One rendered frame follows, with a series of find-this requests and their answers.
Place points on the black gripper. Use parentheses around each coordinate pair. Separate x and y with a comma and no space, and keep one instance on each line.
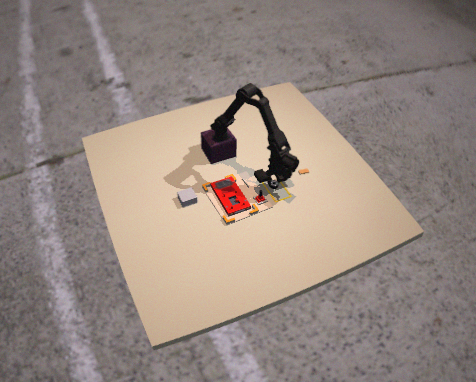
(262,176)

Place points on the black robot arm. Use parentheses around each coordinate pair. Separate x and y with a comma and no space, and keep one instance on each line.
(276,137)

